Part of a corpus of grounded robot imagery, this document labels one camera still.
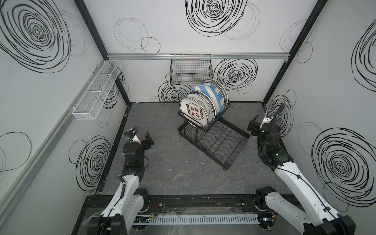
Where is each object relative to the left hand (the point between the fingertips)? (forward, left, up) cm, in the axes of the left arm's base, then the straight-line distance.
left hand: (140, 134), depth 82 cm
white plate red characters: (+7, -30, +11) cm, 33 cm away
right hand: (+3, -65, +12) cm, 66 cm away
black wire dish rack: (+6, -48, -15) cm, 51 cm away
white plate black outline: (+9, -36, +16) cm, 41 cm away
